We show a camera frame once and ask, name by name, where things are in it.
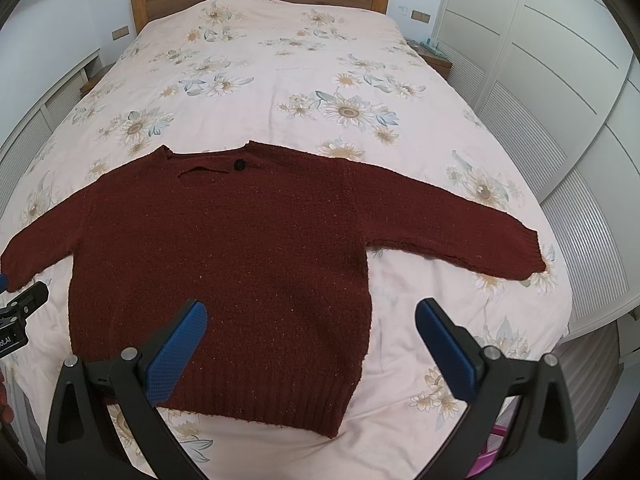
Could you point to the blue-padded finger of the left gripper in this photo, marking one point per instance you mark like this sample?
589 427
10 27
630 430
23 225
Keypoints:
3 282
30 299

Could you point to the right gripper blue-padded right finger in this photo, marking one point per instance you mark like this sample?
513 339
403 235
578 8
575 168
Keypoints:
529 398

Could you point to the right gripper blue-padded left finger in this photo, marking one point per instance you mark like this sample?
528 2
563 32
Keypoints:
82 442

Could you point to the dark red knit sweater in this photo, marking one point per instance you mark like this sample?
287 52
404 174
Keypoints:
274 243

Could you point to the pink object on floor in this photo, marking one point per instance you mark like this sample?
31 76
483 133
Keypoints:
489 451

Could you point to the white cabinet left side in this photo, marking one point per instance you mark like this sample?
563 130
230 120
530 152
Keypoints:
39 123

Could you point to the left wooden nightstand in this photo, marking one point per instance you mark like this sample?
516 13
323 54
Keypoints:
94 80

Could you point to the wooden nightstand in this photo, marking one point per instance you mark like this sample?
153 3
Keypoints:
94 80
436 60

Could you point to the pink floral bed sheet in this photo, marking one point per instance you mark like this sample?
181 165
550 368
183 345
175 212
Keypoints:
334 82

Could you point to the right wooden nightstand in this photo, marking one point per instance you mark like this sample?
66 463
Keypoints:
436 60

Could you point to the white wardrobe right side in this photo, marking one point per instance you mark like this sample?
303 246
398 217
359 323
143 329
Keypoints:
556 82

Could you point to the left wall switch plate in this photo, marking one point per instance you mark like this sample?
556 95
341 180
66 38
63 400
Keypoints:
119 33

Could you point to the wall switch plate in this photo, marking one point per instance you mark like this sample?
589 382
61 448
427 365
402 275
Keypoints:
420 16
119 33

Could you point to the right wall switch plate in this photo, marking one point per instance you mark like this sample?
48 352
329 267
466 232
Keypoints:
420 16

